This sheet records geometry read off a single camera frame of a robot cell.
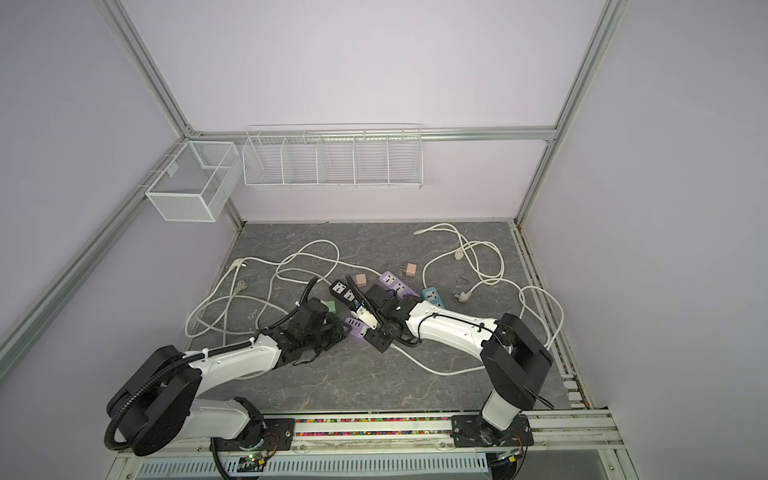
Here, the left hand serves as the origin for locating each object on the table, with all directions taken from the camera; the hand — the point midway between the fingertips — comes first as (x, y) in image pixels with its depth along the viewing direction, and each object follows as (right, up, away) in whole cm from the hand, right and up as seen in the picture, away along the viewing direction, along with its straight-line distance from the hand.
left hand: (350, 333), depth 87 cm
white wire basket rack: (-8, +56, +12) cm, 58 cm away
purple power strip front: (+2, +1, +2) cm, 3 cm away
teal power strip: (+25, +10, +10) cm, 29 cm away
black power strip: (-4, +11, +10) cm, 15 cm away
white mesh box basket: (-52, +47, +10) cm, 70 cm away
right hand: (+9, +1, -2) cm, 9 cm away
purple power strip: (+12, +14, +14) cm, 23 cm away
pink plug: (+19, +18, +18) cm, 32 cm away
